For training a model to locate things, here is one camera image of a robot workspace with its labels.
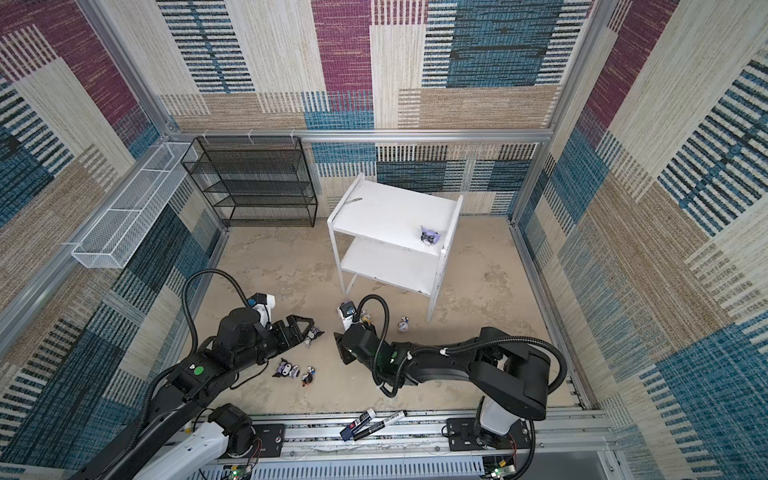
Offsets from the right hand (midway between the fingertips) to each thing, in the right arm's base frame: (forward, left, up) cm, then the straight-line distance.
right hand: (345, 334), depth 83 cm
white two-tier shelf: (+12, -14, +26) cm, 32 cm away
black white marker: (-21, -8, -7) cm, 24 cm away
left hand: (-1, +8, +10) cm, 13 cm away
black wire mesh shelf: (+54, +34, +11) cm, 65 cm away
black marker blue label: (-22, -1, -6) cm, 23 cm away
